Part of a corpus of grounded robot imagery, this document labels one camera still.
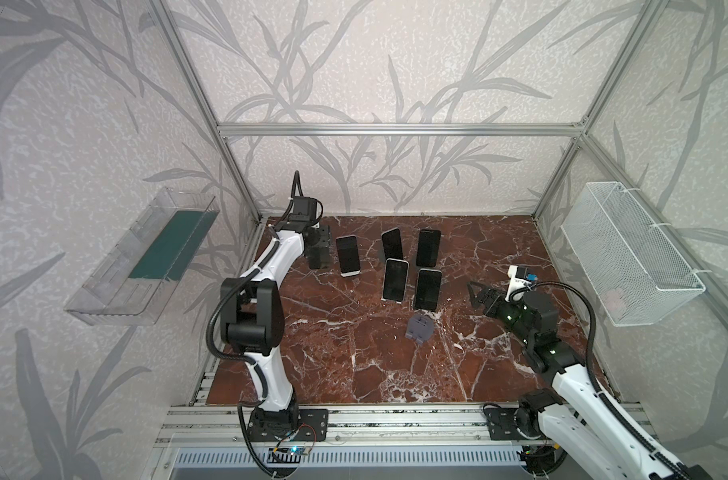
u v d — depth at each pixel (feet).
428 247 3.45
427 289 3.29
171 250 2.15
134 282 2.10
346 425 2.47
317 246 2.84
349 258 3.28
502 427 2.41
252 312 1.64
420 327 2.95
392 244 3.18
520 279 2.27
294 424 2.16
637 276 2.05
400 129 3.18
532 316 1.94
